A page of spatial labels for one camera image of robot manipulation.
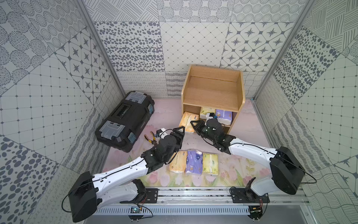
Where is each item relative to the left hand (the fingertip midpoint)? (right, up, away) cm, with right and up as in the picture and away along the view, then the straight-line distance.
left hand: (186, 128), depth 73 cm
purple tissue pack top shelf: (+5, -22, +10) cm, 24 cm away
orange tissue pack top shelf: (-4, -22, +7) cm, 24 cm away
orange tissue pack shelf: (0, +3, +7) cm, 7 cm away
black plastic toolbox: (-39, -1, +8) cm, 40 cm away
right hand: (+3, +1, +9) cm, 9 cm away
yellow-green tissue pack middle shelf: (+11, +9, +11) cm, 18 cm away
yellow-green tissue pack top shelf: (+15, -22, +8) cm, 28 cm away
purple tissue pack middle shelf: (+23, +5, +7) cm, 24 cm away
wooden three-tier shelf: (+16, +20, +9) cm, 27 cm away
